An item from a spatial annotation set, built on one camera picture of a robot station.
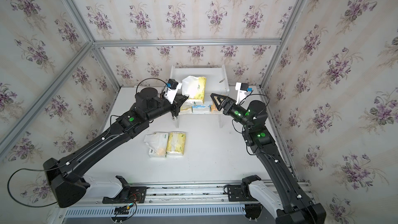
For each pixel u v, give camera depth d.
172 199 0.72
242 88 0.59
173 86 0.54
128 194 0.67
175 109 0.59
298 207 0.37
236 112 0.57
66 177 0.38
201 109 0.82
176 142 0.86
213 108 0.84
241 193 0.73
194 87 0.67
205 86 0.68
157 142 0.86
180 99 0.61
